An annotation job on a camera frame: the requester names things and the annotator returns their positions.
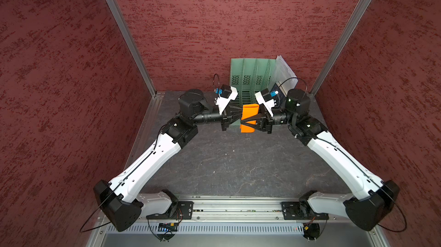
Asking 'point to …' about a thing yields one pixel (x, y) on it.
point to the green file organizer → (249, 76)
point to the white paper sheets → (285, 75)
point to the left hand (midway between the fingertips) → (245, 114)
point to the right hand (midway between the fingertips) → (240, 124)
